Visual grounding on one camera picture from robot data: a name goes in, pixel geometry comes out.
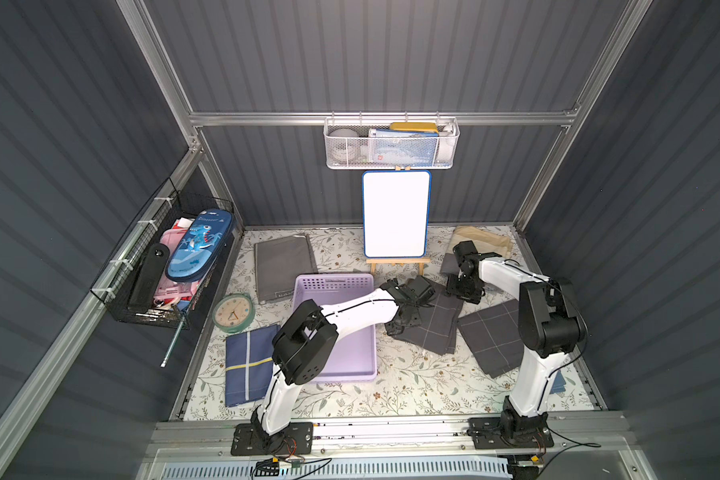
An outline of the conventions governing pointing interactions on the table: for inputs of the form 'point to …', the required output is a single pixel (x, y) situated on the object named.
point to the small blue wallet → (559, 383)
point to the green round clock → (234, 312)
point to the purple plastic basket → (354, 355)
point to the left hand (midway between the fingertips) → (413, 325)
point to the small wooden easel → (400, 263)
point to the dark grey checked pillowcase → (440, 324)
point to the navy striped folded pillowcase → (248, 364)
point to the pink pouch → (175, 292)
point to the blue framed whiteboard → (395, 213)
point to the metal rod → (175, 340)
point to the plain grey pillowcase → (278, 263)
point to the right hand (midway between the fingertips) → (463, 294)
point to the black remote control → (150, 277)
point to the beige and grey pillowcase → (485, 242)
